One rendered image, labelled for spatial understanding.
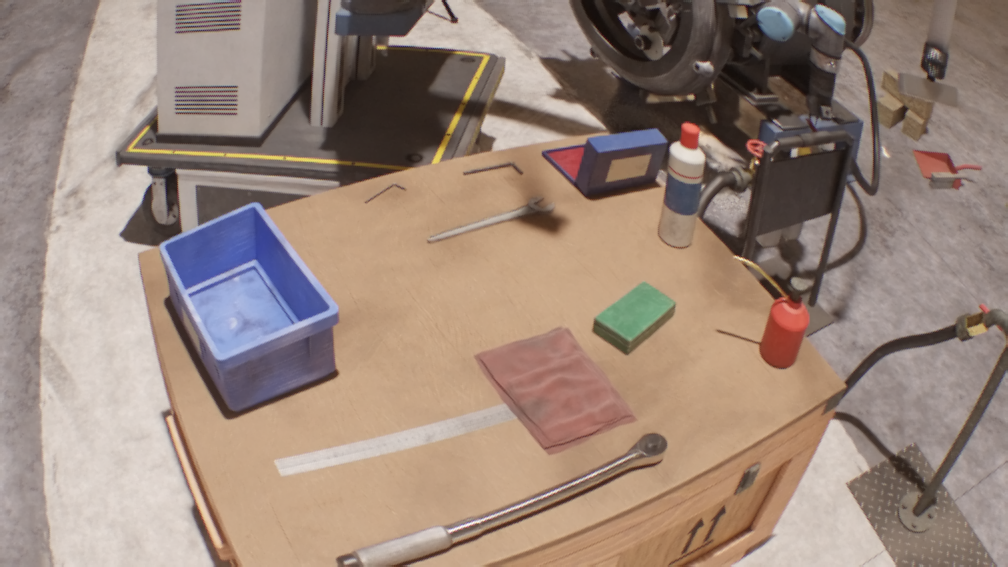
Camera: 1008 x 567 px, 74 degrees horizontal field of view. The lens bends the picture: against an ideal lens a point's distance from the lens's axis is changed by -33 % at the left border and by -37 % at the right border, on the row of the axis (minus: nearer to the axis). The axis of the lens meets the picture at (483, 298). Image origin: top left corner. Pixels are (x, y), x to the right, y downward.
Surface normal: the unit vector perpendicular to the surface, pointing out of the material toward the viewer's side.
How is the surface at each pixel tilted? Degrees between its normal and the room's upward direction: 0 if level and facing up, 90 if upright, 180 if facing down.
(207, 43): 90
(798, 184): 90
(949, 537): 0
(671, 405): 0
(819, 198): 90
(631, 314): 0
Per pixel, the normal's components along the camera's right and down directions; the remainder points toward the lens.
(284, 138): 0.07, -0.77
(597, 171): 0.43, 0.74
